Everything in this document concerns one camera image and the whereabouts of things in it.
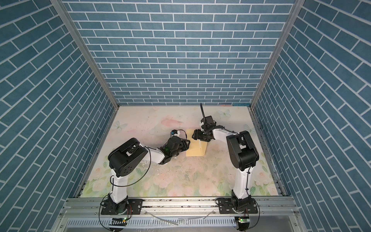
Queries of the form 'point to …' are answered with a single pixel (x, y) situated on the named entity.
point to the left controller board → (118, 221)
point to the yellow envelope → (196, 147)
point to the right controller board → (243, 222)
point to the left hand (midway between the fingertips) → (190, 143)
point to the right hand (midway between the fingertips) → (195, 135)
